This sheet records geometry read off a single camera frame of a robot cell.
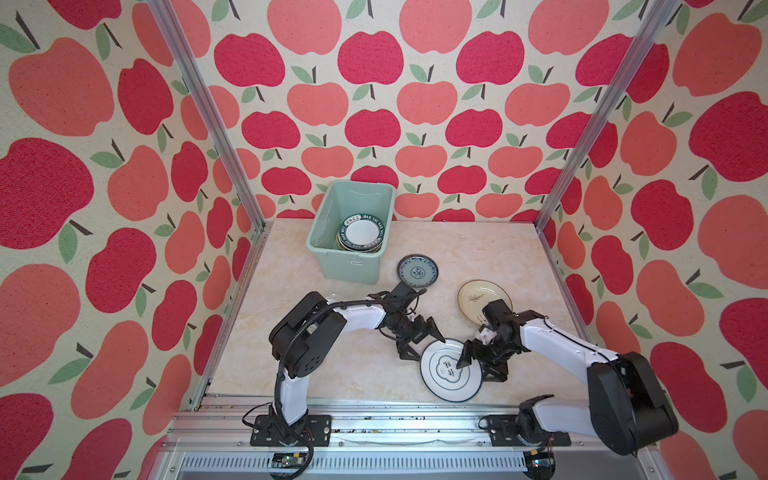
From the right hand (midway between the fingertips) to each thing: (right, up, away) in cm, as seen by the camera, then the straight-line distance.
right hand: (473, 370), depth 83 cm
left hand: (-9, +6, -1) cm, 11 cm away
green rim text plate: (-35, +41, +36) cm, 65 cm away
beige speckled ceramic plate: (+6, +19, +17) cm, 26 cm away
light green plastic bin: (-45, +52, +25) cm, 73 cm away
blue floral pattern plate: (-13, +27, +25) cm, 39 cm away
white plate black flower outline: (-9, -1, 0) cm, 10 cm away
